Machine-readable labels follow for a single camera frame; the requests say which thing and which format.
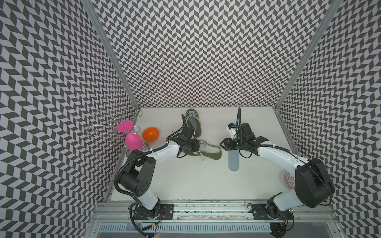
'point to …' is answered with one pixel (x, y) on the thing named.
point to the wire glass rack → (106, 125)
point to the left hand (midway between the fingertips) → (198, 147)
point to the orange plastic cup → (150, 134)
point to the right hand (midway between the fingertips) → (224, 146)
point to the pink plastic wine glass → (133, 141)
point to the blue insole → (233, 159)
